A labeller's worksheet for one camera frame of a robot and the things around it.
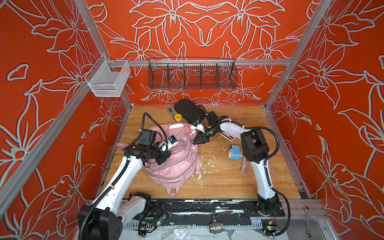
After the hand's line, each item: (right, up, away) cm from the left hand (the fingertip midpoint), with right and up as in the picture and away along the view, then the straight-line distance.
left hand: (167, 150), depth 78 cm
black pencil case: (+12, +23, +31) cm, 41 cm away
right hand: (+14, +4, +13) cm, 19 cm away
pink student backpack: (+9, -6, -1) cm, 11 cm away
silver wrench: (+67, -36, -12) cm, 76 cm away
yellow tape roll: (+3, +19, +32) cm, 37 cm away
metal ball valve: (+24, -32, -13) cm, 42 cm away
